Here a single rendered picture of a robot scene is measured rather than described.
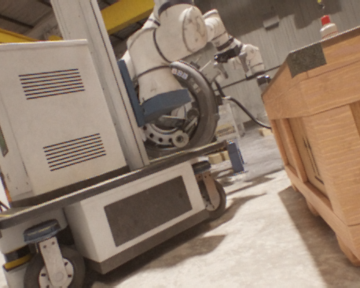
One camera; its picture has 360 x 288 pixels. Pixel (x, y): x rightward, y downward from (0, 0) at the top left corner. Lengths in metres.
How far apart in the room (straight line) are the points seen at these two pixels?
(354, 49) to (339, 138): 0.16
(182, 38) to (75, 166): 0.62
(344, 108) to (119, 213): 0.74
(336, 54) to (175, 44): 0.73
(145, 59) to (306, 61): 0.80
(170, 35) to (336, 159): 0.82
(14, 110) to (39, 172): 0.21
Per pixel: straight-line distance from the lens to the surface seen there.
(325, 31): 1.64
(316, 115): 0.68
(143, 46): 1.36
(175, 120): 2.17
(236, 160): 2.50
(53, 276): 1.13
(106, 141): 1.19
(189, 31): 1.27
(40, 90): 1.17
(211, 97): 2.17
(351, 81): 0.70
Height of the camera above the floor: 0.37
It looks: level
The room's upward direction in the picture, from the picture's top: 18 degrees counter-clockwise
